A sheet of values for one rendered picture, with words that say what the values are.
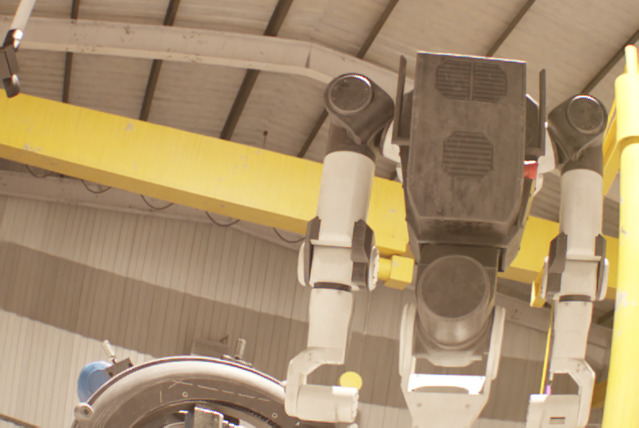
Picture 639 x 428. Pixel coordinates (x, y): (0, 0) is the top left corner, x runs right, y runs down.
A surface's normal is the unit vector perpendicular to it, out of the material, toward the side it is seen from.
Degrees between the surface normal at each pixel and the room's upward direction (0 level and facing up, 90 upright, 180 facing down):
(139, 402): 90
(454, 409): 100
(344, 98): 90
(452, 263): 90
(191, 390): 90
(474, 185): 105
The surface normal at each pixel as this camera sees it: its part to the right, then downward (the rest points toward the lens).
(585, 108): -0.12, -0.44
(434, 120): -0.15, -0.19
